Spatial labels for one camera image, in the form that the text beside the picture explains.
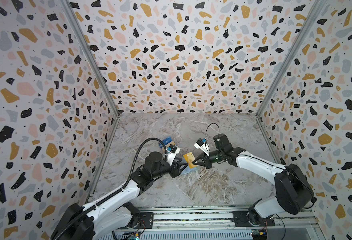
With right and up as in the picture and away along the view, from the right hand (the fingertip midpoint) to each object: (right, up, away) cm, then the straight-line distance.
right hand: (194, 161), depth 79 cm
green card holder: (-2, -8, +11) cm, 14 cm away
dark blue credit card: (-17, +8, +19) cm, 27 cm away
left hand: (-4, +1, -4) cm, 5 cm away
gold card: (-2, +2, 0) cm, 3 cm away
